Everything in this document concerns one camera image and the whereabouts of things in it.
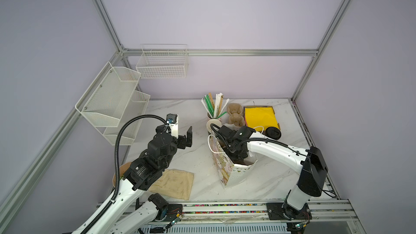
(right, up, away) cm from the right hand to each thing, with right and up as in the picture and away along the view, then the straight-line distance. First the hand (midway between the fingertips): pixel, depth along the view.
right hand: (226, 161), depth 79 cm
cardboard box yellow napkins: (+24, +21, +27) cm, 42 cm away
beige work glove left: (-26, -13, +3) cm, 29 cm away
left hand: (-21, +17, -11) cm, 30 cm away
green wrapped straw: (-8, +27, +19) cm, 34 cm away
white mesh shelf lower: (-62, +28, +35) cm, 77 cm away
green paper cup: (+28, +13, +12) cm, 33 cm away
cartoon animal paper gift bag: (+1, 0, -14) cm, 14 cm away
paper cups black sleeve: (-6, +19, +15) cm, 25 cm away
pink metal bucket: (-9, +21, +19) cm, 30 cm away
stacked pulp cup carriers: (+9, +25, +32) cm, 42 cm away
